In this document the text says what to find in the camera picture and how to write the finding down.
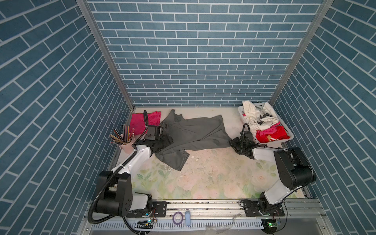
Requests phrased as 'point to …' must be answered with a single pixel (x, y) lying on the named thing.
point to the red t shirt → (280, 134)
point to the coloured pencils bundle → (117, 139)
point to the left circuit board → (148, 224)
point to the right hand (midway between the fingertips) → (228, 141)
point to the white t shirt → (259, 120)
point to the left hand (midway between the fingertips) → (168, 140)
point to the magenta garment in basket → (270, 129)
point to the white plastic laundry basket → (242, 114)
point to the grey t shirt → (191, 134)
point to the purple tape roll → (176, 223)
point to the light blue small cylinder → (187, 216)
